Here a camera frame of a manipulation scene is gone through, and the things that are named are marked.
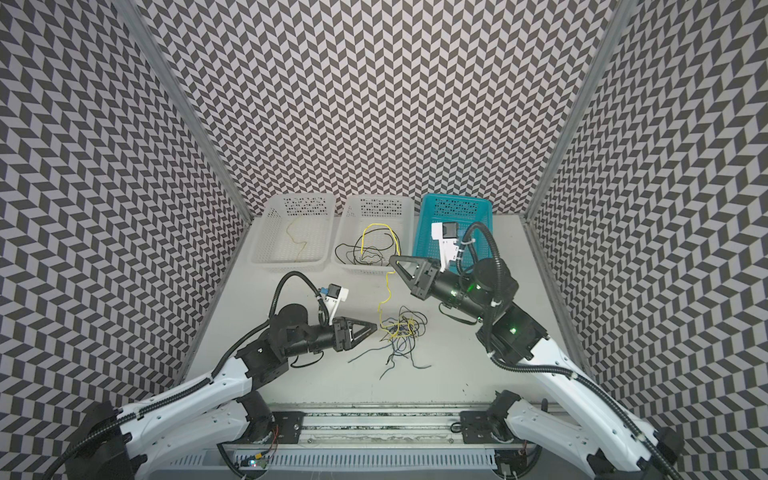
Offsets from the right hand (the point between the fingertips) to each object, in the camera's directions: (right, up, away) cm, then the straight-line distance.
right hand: (394, 260), depth 56 cm
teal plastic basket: (+28, +17, +68) cm, 75 cm away
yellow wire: (-39, +4, +56) cm, 69 cm away
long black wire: (-15, -4, +47) cm, 50 cm away
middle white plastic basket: (0, +17, +68) cm, 70 cm away
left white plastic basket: (-40, +7, +59) cm, 72 cm away
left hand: (-5, -17, +13) cm, 22 cm away
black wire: (-14, +2, +53) cm, 55 cm away
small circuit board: (-31, -46, +10) cm, 57 cm away
